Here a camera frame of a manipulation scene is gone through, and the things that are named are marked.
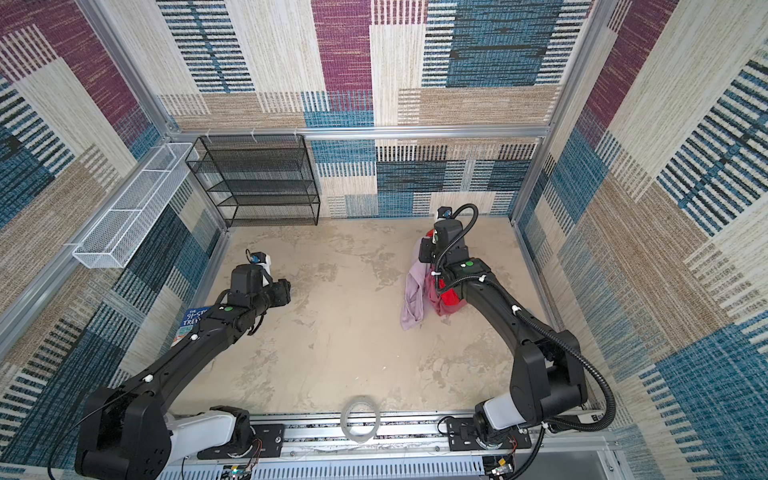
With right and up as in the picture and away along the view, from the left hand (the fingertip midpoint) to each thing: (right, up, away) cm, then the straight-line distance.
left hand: (281, 280), depth 86 cm
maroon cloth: (+45, -7, +4) cm, 45 cm away
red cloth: (+49, -5, +5) cm, 49 cm away
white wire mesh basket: (-34, +15, -12) cm, 39 cm away
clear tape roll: (+23, -35, -7) cm, 43 cm away
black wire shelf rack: (-16, +34, +23) cm, 44 cm away
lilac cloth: (+38, -10, +6) cm, 39 cm away
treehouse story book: (-29, -12, +6) cm, 32 cm away
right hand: (+42, +11, -1) cm, 43 cm away
